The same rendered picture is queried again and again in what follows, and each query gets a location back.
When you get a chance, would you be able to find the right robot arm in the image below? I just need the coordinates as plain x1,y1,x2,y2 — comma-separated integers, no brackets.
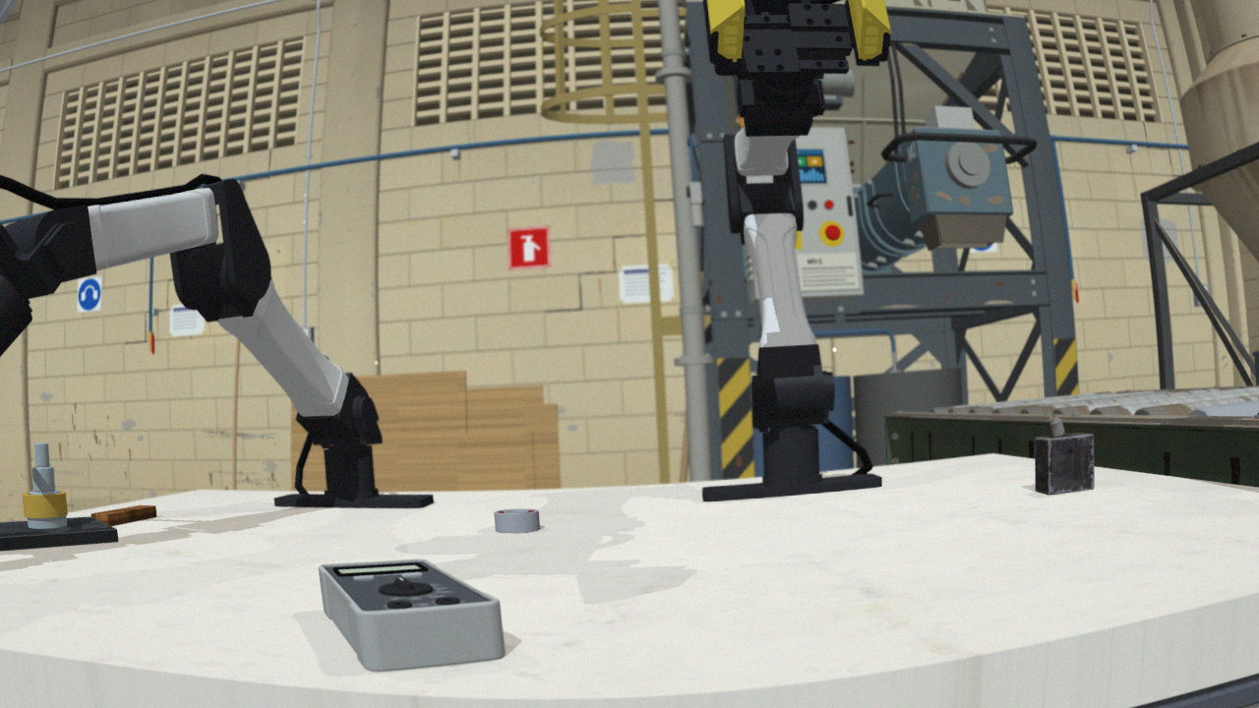
0,179,434,508

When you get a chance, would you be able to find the red and grey ball bearing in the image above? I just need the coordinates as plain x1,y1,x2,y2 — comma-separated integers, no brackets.
494,508,540,533

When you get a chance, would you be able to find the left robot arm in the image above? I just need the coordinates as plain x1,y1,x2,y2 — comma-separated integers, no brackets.
703,79,883,501

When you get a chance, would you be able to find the yellow sleeve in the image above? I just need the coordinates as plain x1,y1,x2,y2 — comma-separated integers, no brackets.
23,493,68,518

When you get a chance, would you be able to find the brown rectangular block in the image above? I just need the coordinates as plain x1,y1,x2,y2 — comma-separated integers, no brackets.
91,505,156,527

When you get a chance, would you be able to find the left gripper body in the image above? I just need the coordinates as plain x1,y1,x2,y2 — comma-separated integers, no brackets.
703,0,890,92

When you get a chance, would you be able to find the grey multimeter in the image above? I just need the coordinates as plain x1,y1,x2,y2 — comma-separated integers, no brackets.
319,559,506,671

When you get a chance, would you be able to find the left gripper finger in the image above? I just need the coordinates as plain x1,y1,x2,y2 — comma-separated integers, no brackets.
849,0,891,60
708,0,745,62

